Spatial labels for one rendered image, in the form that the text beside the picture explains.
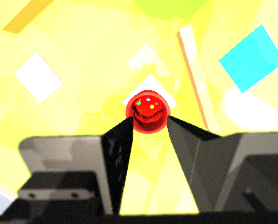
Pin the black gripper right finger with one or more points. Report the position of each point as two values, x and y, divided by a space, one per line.
210 162

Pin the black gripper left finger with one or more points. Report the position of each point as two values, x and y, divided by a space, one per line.
106 154

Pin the white flat bar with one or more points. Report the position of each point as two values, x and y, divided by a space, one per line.
198 80

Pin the red cup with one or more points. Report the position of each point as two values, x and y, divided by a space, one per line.
147 120

